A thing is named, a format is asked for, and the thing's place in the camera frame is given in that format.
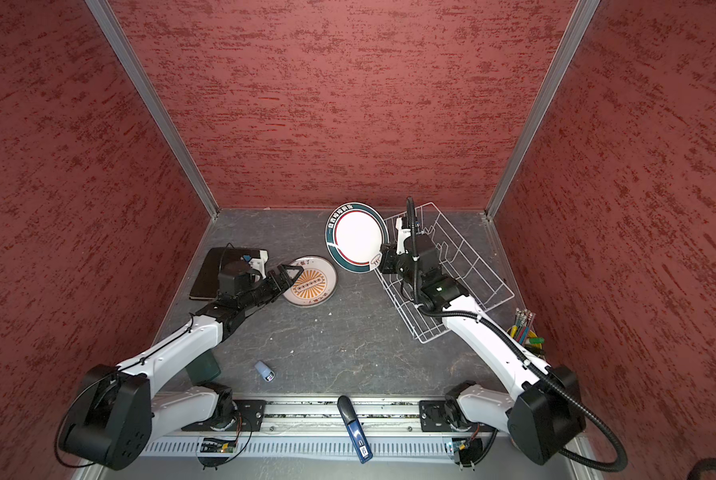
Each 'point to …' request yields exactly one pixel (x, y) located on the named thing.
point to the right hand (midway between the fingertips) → (377, 252)
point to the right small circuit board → (467, 451)
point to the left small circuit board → (214, 445)
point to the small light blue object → (267, 374)
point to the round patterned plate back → (354, 235)
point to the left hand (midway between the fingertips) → (298, 280)
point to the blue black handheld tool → (347, 410)
